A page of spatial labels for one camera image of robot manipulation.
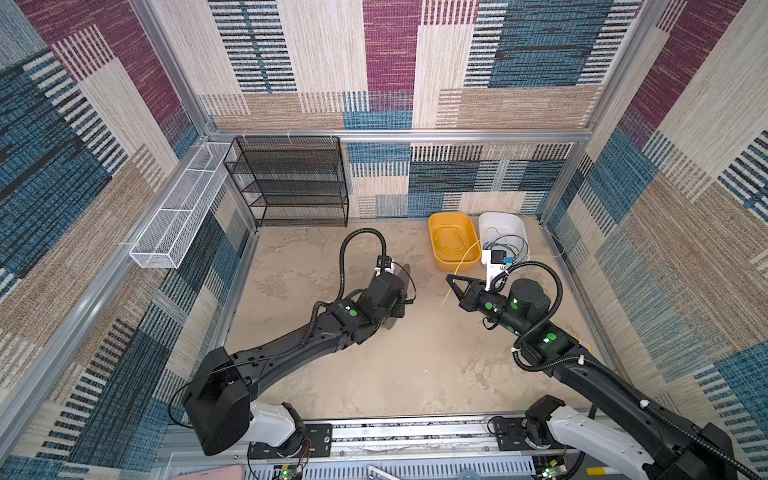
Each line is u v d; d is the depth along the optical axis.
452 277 0.71
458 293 0.70
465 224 1.15
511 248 1.10
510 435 0.73
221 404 0.40
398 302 0.62
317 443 0.73
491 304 0.63
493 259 0.65
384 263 0.68
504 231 1.14
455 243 1.15
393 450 0.73
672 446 0.40
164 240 0.89
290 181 1.10
